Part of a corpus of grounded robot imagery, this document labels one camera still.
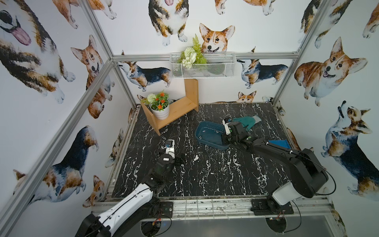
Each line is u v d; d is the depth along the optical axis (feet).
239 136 2.26
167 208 2.42
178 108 3.67
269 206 2.19
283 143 3.28
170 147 2.30
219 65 3.04
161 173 2.01
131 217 1.65
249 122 3.54
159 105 3.04
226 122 2.65
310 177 1.46
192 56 2.57
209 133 3.44
